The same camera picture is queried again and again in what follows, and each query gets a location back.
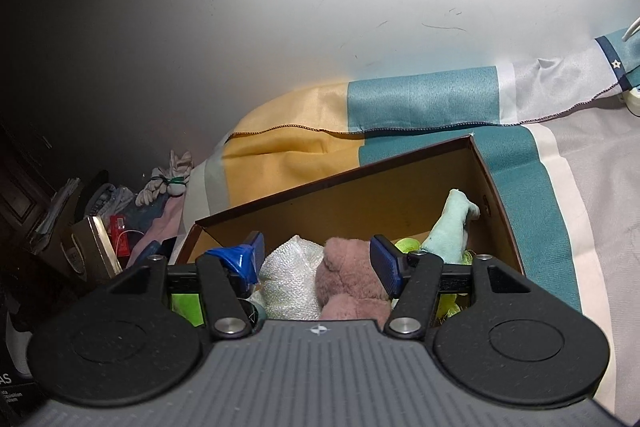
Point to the brown cardboard box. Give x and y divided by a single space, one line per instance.
360 202

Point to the yellow teal striped pillow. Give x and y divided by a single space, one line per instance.
300 107

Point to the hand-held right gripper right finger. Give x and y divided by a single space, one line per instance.
387 264

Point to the neon green mesh sponge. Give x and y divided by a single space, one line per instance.
407 246

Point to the white power strip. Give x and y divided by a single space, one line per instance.
634 99

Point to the mint green plush toy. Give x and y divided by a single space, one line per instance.
447 232

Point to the dark wooden cabinet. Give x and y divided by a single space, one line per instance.
20 192

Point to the teal grey striped bedsheet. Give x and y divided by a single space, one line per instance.
575 187

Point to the blue oval case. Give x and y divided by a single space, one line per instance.
147 252

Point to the white gloves bundle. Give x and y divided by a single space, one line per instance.
165 184

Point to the small red packet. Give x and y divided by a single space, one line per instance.
119 234

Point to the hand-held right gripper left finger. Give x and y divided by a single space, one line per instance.
247 259

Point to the pink printed cloth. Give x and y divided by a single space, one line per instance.
165 217

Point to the pink plush toy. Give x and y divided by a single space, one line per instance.
347 272

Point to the white textured cloth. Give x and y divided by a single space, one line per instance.
292 277

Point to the golden box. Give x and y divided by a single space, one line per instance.
92 252

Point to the black printed box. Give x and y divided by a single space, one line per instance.
15 397

